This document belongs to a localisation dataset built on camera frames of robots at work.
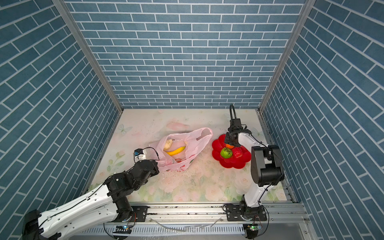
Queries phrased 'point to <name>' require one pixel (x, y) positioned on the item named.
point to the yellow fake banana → (176, 151)
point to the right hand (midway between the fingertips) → (228, 138)
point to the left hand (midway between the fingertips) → (160, 163)
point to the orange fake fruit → (229, 146)
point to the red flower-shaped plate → (219, 144)
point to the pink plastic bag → (196, 140)
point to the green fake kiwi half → (226, 152)
